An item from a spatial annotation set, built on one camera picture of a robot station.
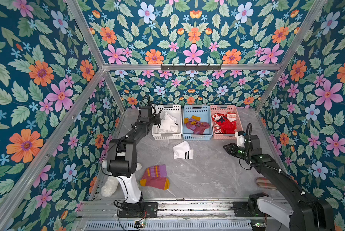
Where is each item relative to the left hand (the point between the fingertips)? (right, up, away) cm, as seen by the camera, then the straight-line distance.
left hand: (159, 114), depth 97 cm
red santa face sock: (+55, -1, +14) cm, 56 cm away
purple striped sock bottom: (+28, -9, +5) cm, 30 cm away
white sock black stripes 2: (+16, -25, -1) cm, 29 cm away
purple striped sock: (+25, -2, +16) cm, 30 cm away
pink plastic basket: (+43, +5, +18) cm, 47 cm away
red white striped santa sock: (+44, -3, +10) cm, 45 cm away
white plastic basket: (+10, +4, +18) cm, 21 cm away
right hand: (+43, -19, -14) cm, 49 cm away
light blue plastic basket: (+34, +3, +18) cm, 38 cm away
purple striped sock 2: (+1, -38, -13) cm, 40 cm away
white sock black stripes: (+6, -1, +10) cm, 12 cm away
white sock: (+6, -8, +7) cm, 12 cm away
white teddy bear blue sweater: (-21, -37, -23) cm, 48 cm away
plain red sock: (+50, -9, +7) cm, 51 cm away
